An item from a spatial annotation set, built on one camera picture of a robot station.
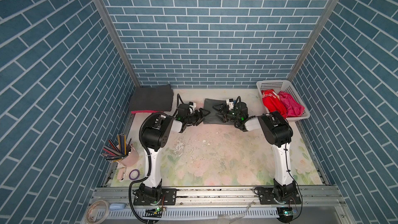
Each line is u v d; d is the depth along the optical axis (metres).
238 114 0.85
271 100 0.96
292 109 0.99
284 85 1.15
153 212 0.71
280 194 0.65
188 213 0.77
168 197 0.74
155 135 0.55
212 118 1.01
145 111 1.03
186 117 0.87
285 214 0.70
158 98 1.10
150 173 0.60
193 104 0.97
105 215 0.69
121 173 0.79
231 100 0.99
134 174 0.81
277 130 0.62
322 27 0.86
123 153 0.80
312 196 0.76
